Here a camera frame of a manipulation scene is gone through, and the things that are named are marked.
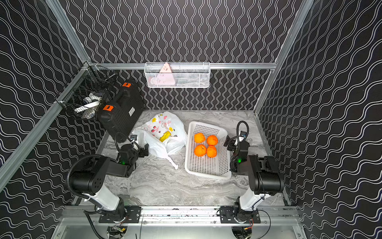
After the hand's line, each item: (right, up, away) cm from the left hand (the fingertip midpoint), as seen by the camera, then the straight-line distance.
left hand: (139, 142), depth 95 cm
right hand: (+61, +3, 0) cm, 61 cm away
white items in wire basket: (-24, +24, -10) cm, 35 cm away
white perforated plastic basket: (+50, -15, -6) cm, 52 cm away
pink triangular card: (+17, +40, -5) cm, 43 cm away
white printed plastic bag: (+14, +4, +11) cm, 18 cm away
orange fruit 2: (+46, +1, 0) cm, 46 cm away
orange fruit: (+38, +3, -1) cm, 38 cm away
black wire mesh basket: (-33, +37, +3) cm, 50 cm away
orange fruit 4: (+45, -5, -6) cm, 46 cm away
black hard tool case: (-11, +17, -5) cm, 21 cm away
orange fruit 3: (+38, -4, -7) cm, 39 cm away
